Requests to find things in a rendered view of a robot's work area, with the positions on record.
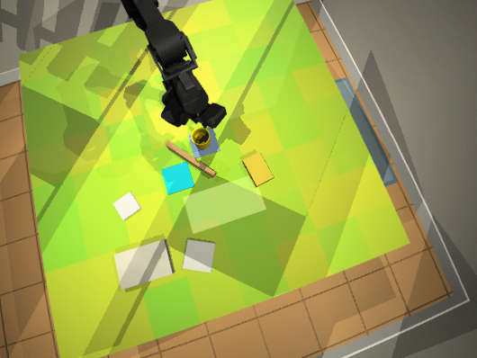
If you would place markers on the yellow rectangular block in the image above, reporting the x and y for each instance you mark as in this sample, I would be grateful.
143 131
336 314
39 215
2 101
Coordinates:
257 169

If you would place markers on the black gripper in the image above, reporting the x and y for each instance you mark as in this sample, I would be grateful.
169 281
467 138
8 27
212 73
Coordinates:
211 116

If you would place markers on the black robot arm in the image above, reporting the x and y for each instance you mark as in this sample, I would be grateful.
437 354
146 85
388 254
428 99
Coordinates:
168 46

